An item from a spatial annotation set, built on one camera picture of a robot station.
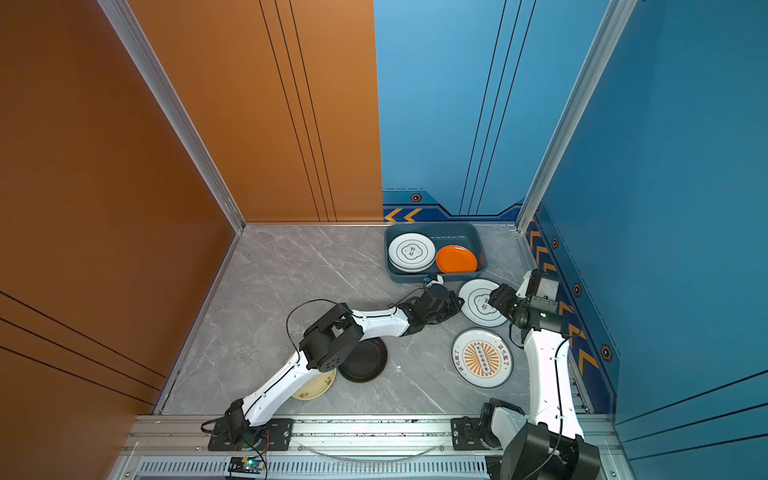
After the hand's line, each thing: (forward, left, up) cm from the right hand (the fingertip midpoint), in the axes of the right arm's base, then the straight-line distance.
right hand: (497, 296), depth 81 cm
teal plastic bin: (+37, +10, -14) cm, 41 cm away
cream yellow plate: (-19, +49, -13) cm, 55 cm away
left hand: (+7, +4, -13) cm, 15 cm away
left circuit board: (-36, +64, -16) cm, 75 cm away
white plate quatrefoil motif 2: (+10, +1, -15) cm, 18 cm away
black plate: (-13, +37, -14) cm, 41 cm away
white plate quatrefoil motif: (+27, +22, -12) cm, 37 cm away
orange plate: (+23, +8, -12) cm, 27 cm away
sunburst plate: (-11, +3, -15) cm, 19 cm away
